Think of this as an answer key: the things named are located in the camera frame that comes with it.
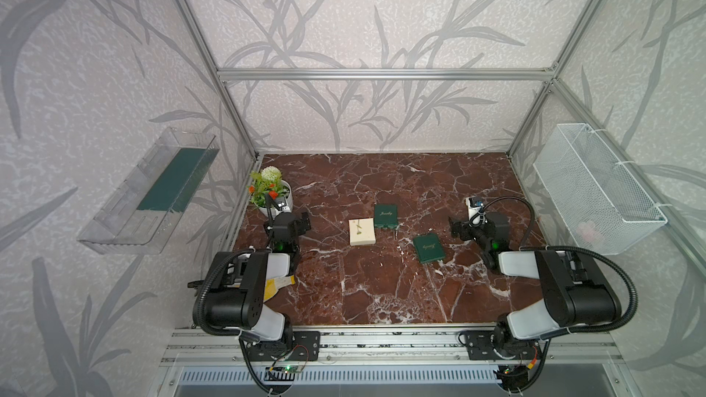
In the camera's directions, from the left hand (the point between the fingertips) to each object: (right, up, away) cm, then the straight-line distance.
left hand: (287, 212), depth 93 cm
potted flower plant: (-6, +11, -1) cm, 12 cm away
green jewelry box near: (+48, -11, -4) cm, 49 cm away
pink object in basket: (+88, -3, -19) cm, 90 cm away
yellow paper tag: (-2, -21, -9) cm, 23 cm away
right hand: (+61, 0, +2) cm, 61 cm away
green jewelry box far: (+34, -2, +5) cm, 35 cm away
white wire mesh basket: (+82, +6, -30) cm, 88 cm away
